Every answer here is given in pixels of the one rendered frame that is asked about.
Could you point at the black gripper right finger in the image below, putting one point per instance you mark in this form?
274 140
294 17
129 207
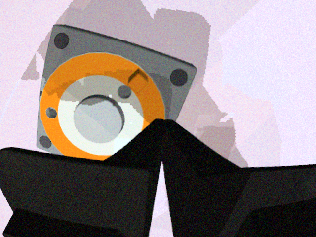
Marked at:
209 196

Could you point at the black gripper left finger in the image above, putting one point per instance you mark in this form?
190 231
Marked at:
118 193

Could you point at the orange and white round plate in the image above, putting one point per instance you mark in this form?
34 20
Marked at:
98 72

